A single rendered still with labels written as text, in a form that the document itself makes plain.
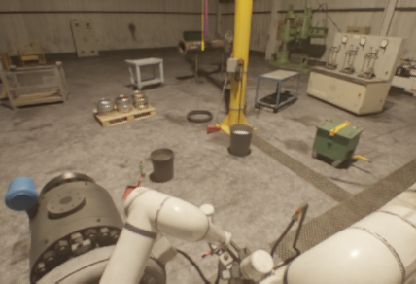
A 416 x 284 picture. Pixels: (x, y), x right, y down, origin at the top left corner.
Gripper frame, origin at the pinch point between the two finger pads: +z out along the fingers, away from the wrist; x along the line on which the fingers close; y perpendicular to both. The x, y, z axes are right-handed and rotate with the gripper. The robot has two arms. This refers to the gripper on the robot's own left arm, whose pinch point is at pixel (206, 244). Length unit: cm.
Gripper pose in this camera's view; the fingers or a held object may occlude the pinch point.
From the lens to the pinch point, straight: 165.1
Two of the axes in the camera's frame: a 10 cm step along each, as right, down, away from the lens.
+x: -5.8, -3.9, 7.2
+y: 8.2, -2.6, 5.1
